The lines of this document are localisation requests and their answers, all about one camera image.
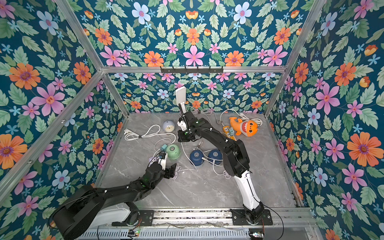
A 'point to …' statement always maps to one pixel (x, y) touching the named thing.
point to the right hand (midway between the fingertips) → (182, 136)
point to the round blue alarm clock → (168, 126)
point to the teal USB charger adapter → (231, 131)
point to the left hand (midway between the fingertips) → (172, 162)
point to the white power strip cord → (258, 121)
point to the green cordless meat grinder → (173, 151)
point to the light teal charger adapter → (163, 147)
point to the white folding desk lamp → (180, 95)
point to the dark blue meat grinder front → (216, 154)
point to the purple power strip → (153, 160)
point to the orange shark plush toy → (248, 128)
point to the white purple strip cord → (154, 130)
